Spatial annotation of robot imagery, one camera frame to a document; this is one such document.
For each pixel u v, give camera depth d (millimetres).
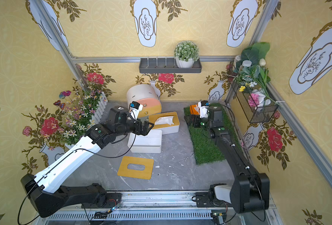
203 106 717
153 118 976
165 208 722
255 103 684
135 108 616
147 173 835
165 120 908
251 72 757
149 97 923
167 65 923
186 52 732
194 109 1026
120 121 536
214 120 614
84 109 943
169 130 929
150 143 964
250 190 399
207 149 921
